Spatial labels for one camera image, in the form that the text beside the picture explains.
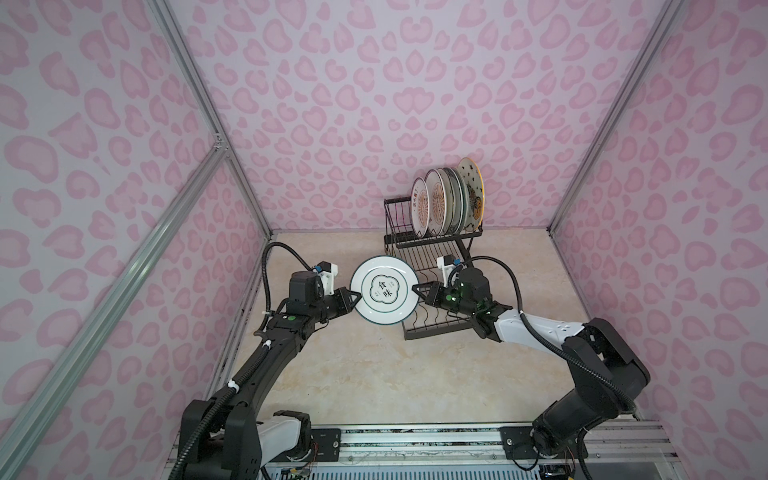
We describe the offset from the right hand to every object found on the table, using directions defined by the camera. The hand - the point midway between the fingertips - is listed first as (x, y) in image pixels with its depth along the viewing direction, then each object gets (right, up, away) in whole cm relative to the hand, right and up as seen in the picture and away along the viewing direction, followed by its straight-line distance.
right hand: (414, 287), depth 82 cm
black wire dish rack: (+4, +9, +28) cm, 30 cm away
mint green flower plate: (+14, +23, -2) cm, 27 cm away
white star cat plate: (+18, +27, +4) cm, 33 cm away
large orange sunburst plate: (+12, +31, +40) cm, 52 cm away
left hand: (-14, -1, -1) cm, 14 cm away
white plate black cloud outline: (-8, +1, +2) cm, 8 cm away
